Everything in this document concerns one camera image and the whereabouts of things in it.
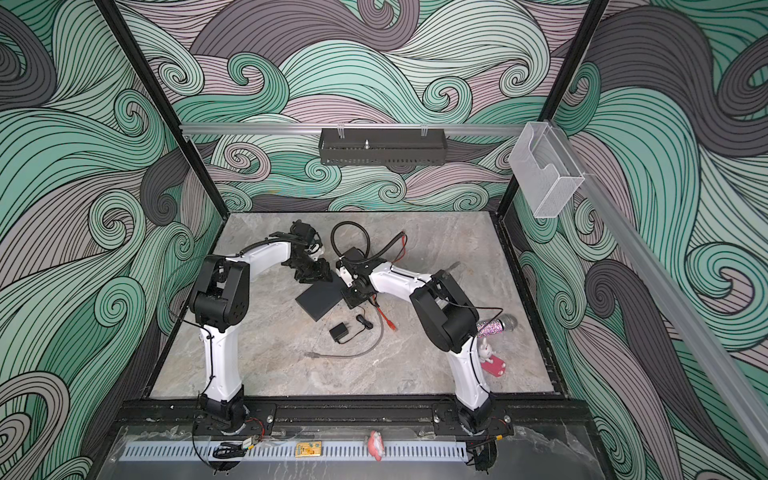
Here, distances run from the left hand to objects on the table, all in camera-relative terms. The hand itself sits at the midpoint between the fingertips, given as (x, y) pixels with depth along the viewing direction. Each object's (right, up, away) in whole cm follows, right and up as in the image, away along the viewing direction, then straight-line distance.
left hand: (326, 277), depth 99 cm
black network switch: (-1, -6, -4) cm, 7 cm away
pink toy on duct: (+17, -33, -33) cm, 50 cm away
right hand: (+9, -6, -4) cm, 11 cm away
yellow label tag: (+1, -36, -31) cm, 47 cm away
